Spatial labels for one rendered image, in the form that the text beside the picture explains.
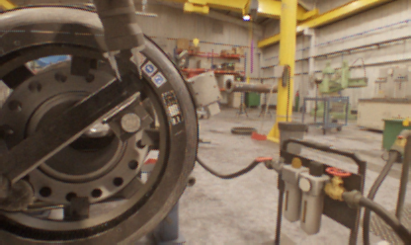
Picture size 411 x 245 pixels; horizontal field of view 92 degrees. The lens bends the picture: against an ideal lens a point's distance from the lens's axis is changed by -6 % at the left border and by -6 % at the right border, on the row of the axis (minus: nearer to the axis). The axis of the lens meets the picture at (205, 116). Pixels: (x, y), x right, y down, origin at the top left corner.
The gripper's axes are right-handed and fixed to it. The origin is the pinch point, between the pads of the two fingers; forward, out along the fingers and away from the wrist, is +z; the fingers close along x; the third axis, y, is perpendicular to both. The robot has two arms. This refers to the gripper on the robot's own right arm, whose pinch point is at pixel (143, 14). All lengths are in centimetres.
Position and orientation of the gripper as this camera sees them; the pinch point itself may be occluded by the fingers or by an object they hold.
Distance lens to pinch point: 77.7
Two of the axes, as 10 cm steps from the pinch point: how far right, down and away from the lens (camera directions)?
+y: -9.8, -0.9, -1.6
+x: 1.5, 0.7, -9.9
